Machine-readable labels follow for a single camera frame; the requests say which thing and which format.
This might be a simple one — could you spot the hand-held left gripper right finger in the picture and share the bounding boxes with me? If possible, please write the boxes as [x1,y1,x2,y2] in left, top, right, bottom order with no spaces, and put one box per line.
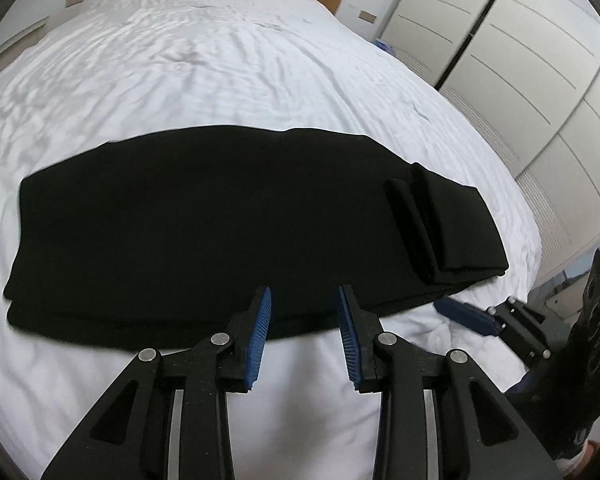
[330,285,563,480]

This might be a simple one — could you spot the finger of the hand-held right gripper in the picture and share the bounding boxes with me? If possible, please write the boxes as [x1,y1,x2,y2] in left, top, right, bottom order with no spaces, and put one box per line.
[435,296,553,367]

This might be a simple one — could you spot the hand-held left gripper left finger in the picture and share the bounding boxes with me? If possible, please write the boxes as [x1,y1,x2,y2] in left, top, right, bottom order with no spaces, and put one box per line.
[40,285,273,480]

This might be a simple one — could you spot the black pants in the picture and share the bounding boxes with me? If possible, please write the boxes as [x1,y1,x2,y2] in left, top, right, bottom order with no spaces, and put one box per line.
[2,125,511,351]

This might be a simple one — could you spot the bed with white duvet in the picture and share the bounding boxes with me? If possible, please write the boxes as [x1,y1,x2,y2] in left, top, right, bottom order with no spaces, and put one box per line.
[0,0,543,480]

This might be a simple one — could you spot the white wardrobe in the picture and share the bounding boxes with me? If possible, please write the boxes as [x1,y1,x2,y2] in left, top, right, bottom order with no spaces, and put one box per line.
[380,0,600,281]

